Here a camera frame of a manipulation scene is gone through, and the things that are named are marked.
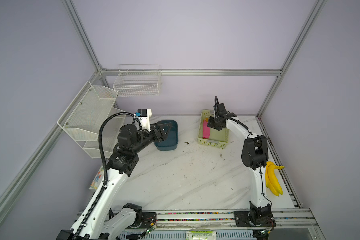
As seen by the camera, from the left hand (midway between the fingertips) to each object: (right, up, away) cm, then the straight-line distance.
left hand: (166, 125), depth 65 cm
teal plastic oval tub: (-1, -11, +33) cm, 34 cm away
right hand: (+25, +3, +37) cm, 45 cm away
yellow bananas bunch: (+57, -30, +17) cm, 66 cm away
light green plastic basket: (+31, -9, +36) cm, 48 cm away
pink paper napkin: (+24, -3, +45) cm, 51 cm away
